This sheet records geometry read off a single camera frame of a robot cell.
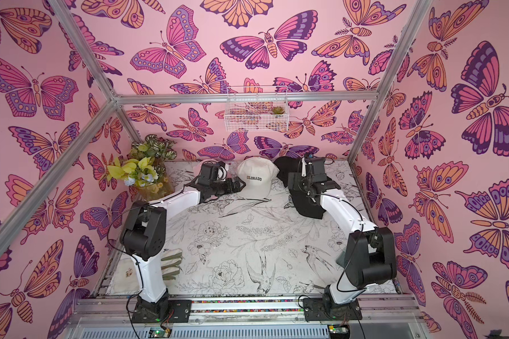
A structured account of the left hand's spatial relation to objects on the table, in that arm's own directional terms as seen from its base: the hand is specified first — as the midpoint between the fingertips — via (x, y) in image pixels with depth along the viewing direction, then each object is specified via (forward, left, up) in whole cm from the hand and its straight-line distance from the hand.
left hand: (242, 185), depth 96 cm
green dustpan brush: (-30, -42, -11) cm, 53 cm away
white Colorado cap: (+10, -7, -3) cm, 13 cm away
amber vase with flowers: (-2, +39, +13) cm, 41 cm away
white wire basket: (+26, -7, +23) cm, 35 cm away
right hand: (-1, -27, +7) cm, 28 cm away
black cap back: (+17, -22, -5) cm, 29 cm away
